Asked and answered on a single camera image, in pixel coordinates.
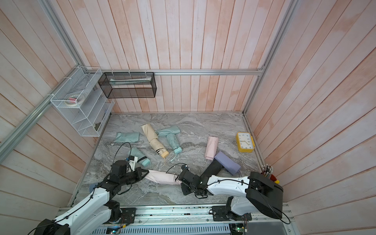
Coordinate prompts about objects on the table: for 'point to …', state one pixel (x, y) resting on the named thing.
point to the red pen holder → (267, 170)
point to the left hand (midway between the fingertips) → (148, 173)
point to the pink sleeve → (161, 177)
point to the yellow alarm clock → (246, 142)
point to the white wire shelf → (90, 117)
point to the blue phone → (91, 186)
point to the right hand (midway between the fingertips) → (184, 185)
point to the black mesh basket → (129, 84)
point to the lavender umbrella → (232, 168)
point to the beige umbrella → (158, 147)
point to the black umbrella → (213, 168)
